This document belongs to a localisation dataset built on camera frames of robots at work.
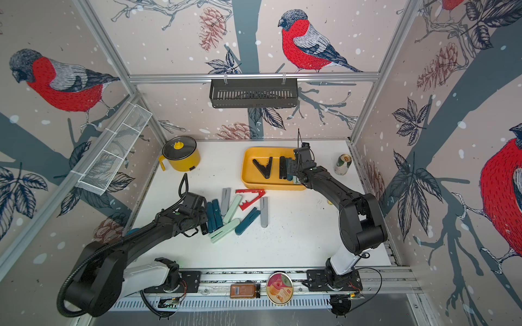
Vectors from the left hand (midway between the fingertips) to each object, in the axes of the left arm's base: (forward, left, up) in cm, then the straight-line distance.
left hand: (206, 211), depth 90 cm
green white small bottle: (+22, -65, +7) cm, 69 cm away
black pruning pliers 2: (+24, -36, 0) cm, 43 cm away
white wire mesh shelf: (+20, +41, +19) cm, 50 cm away
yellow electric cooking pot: (+29, +17, +8) cm, 34 cm away
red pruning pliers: (+4, -18, -1) cm, 18 cm away
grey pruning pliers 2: (+7, -8, -1) cm, 10 cm away
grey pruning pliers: (0, -26, 0) cm, 26 cm away
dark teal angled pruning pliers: (-4, -19, -1) cm, 19 cm away
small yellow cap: (-12, -46, +32) cm, 57 cm away
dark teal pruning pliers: (+13, -37, +16) cm, 43 cm away
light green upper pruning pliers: (+1, -12, 0) cm, 12 cm away
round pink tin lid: (-29, -32, +2) cm, 44 cm away
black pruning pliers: (+23, -27, 0) cm, 35 cm away
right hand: (+20, -43, +10) cm, 49 cm away
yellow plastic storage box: (+36, -25, -3) cm, 44 cm away
